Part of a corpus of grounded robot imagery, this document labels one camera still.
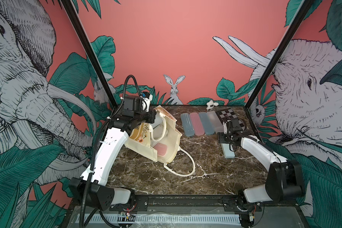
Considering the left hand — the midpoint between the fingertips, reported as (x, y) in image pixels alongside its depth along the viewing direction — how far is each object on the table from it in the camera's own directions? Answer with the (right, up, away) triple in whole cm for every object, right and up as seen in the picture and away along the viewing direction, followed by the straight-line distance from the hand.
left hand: (157, 110), depth 74 cm
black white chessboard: (+52, -1, +39) cm, 65 cm away
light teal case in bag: (+19, -12, +31) cm, 38 cm away
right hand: (+40, -15, +17) cm, 45 cm away
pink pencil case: (+27, -8, +34) cm, 44 cm away
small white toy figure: (+39, +7, +43) cm, 58 cm away
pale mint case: (+44, -27, +18) cm, 55 cm away
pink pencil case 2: (+1, -25, +20) cm, 32 cm away
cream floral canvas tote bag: (0, -18, +9) cm, 20 cm away
